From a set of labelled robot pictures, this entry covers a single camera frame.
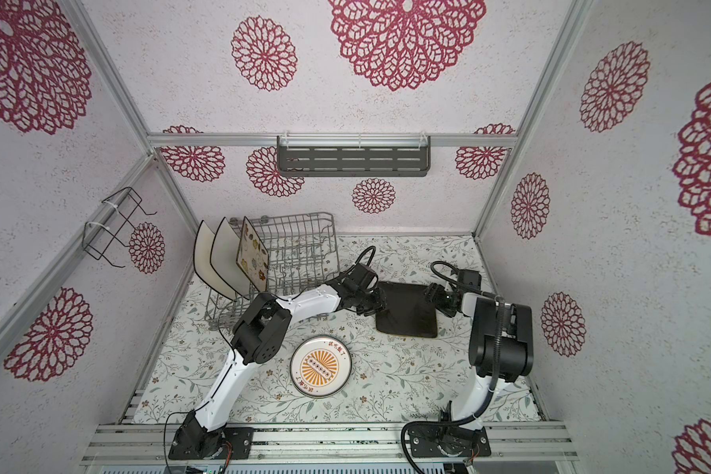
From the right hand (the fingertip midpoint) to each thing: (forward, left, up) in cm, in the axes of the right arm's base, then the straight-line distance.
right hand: (431, 293), depth 99 cm
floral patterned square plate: (+7, +61, +9) cm, 62 cm away
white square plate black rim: (-2, +71, +18) cm, 74 cm away
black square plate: (-5, +8, -4) cm, 10 cm away
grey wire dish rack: (+21, +48, -2) cm, 52 cm away
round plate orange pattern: (-26, +35, +1) cm, 43 cm away
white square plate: (-3, +63, +20) cm, 66 cm away
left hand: (-6, +14, -1) cm, 16 cm away
